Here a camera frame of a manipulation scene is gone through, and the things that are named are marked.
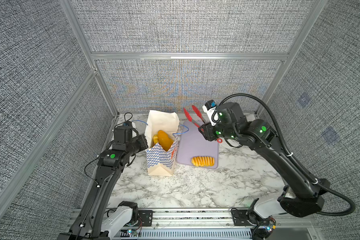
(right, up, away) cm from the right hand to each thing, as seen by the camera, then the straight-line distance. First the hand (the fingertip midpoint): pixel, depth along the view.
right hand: (204, 124), depth 66 cm
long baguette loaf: (-20, -10, +26) cm, 34 cm away
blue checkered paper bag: (-21, -20, +16) cm, 33 cm away
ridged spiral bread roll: (+3, -21, +23) cm, 31 cm away
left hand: (-27, -7, +8) cm, 29 cm away
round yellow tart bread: (-26, -9, +31) cm, 42 cm away
